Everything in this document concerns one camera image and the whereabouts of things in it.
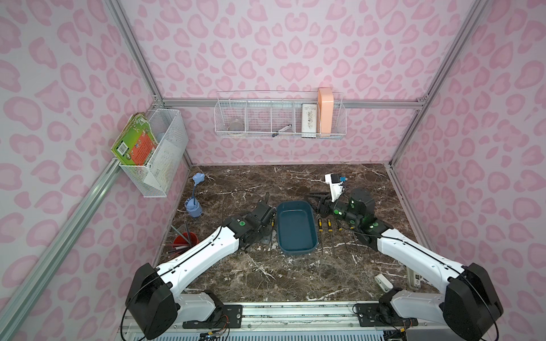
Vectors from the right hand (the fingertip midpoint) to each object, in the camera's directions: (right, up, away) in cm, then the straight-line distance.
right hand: (306, 196), depth 74 cm
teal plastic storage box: (-2, -15, +21) cm, 26 cm away
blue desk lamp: (-47, -6, +20) cm, 52 cm away
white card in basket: (+3, +32, +17) cm, 36 cm away
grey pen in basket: (-7, +29, +21) cm, 37 cm away
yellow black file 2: (-13, -14, +21) cm, 28 cm away
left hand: (-15, -13, +7) cm, 21 cm away
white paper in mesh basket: (-54, +11, +8) cm, 55 cm away
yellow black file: (+9, -16, +20) cm, 28 cm away
